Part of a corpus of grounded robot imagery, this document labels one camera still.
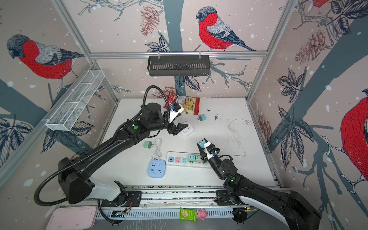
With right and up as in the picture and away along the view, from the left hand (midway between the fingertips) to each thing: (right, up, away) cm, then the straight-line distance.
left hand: (183, 119), depth 69 cm
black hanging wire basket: (-5, +38, +37) cm, 53 cm away
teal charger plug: (+13, -1, +37) cm, 40 cm away
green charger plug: (+8, -24, +12) cm, 28 cm away
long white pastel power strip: (+1, -25, +16) cm, 30 cm away
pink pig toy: (+9, -46, -2) cm, 47 cm away
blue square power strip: (-16, -30, +12) cm, 36 cm away
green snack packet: (+2, -47, -1) cm, 47 cm away
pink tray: (-49, -47, -2) cm, 68 cm away
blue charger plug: (+10, -13, +3) cm, 16 cm away
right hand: (+9, -13, +5) cm, 16 cm away
